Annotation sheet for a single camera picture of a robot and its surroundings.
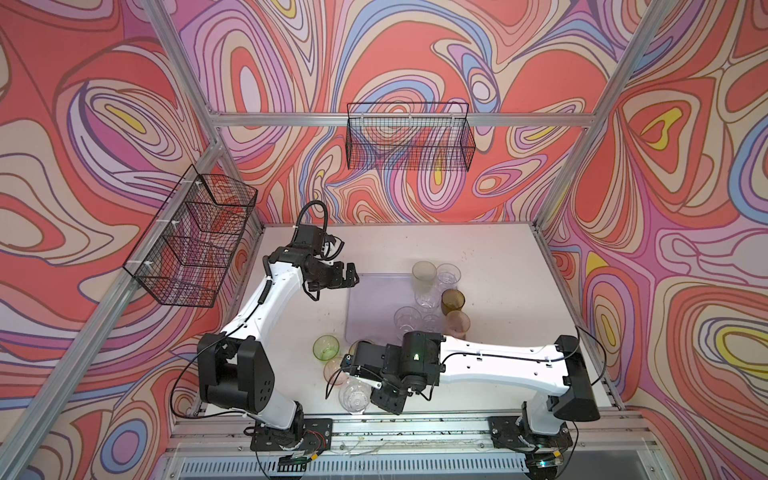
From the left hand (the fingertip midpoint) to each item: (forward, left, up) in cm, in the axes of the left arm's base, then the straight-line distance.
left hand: (348, 280), depth 84 cm
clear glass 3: (-6, -17, -11) cm, 21 cm away
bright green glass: (-14, +6, -12) cm, 20 cm away
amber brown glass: (+1, -32, -12) cm, 34 cm away
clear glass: (+10, -32, -13) cm, 36 cm away
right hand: (-31, -12, -3) cm, 33 cm away
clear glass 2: (+2, -25, -13) cm, 28 cm away
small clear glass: (-6, -25, -14) cm, 29 cm away
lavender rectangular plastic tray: (+3, -6, -16) cm, 18 cm away
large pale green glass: (+7, -23, -8) cm, 25 cm away
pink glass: (-7, -33, -13) cm, 36 cm away
